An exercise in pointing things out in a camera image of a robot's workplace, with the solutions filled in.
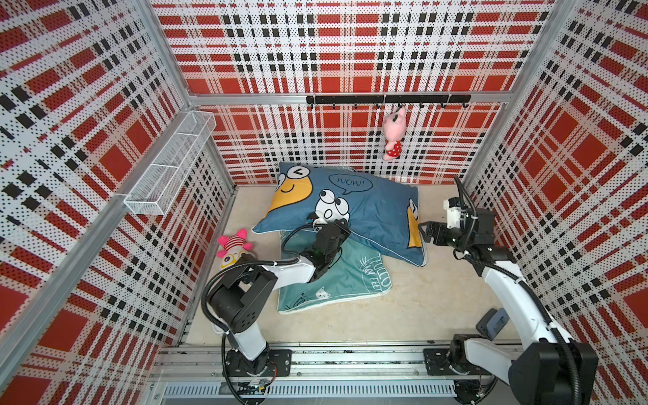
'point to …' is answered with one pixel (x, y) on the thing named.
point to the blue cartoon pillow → (380, 213)
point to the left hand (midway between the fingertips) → (352, 217)
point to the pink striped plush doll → (233, 247)
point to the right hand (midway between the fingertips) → (433, 227)
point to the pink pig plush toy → (393, 129)
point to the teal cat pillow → (360, 272)
